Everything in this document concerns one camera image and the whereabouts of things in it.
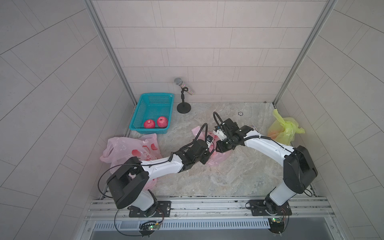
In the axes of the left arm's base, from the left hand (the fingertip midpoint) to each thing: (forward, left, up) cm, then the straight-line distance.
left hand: (209, 149), depth 86 cm
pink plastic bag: (-1, +37, +3) cm, 37 cm away
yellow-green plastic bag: (+4, -38, +14) cm, 41 cm away
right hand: (0, -4, +1) cm, 4 cm away
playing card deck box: (+19, -31, -4) cm, 37 cm away
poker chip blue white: (+33, -25, -6) cm, 42 cm away
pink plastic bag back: (-6, -3, +2) cm, 7 cm away
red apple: (+19, +31, +1) cm, 36 cm away
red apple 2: (+18, +39, 0) cm, 42 cm away
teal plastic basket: (+37, +42, -4) cm, 56 cm away
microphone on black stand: (+37, +18, -4) cm, 41 cm away
